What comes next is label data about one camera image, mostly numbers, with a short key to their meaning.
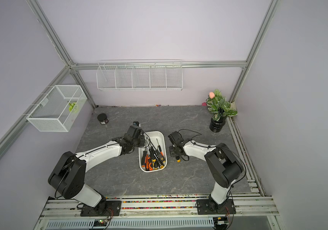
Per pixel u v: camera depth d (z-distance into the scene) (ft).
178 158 2.90
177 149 2.26
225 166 1.54
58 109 2.71
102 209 2.21
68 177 1.45
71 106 2.65
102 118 3.57
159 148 3.01
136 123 2.67
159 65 3.00
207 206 2.42
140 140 2.67
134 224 2.53
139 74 3.26
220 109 2.65
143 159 2.79
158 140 3.08
